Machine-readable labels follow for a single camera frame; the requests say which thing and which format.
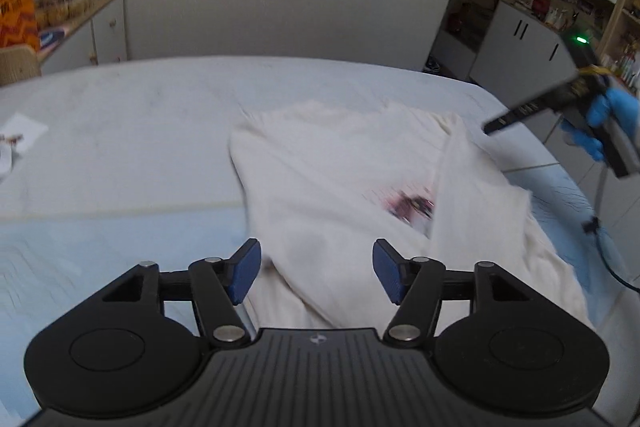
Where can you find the white base cabinet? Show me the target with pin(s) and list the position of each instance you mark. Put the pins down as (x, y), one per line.
(520, 52)

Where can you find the wicker chair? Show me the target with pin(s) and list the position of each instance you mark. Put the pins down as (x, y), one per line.
(20, 67)

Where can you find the cream t-shirt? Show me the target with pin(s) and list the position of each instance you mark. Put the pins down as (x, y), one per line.
(325, 187)

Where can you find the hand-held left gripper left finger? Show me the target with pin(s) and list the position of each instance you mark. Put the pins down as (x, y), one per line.
(245, 268)

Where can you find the white sideboard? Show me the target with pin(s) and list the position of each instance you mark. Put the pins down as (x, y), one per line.
(105, 37)

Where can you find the orange snack bag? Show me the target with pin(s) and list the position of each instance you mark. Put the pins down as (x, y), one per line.
(17, 7)

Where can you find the pale blue table mat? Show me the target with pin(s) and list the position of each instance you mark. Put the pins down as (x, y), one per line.
(75, 262)

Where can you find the person's right hand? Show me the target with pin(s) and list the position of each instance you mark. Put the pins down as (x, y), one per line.
(620, 109)

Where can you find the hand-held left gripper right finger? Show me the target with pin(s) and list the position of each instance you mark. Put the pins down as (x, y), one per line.
(387, 272)

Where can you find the wooden open shelf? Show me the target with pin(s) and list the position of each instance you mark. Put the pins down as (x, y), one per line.
(625, 32)

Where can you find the white paper slip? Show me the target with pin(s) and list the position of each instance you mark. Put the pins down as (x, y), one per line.
(22, 129)

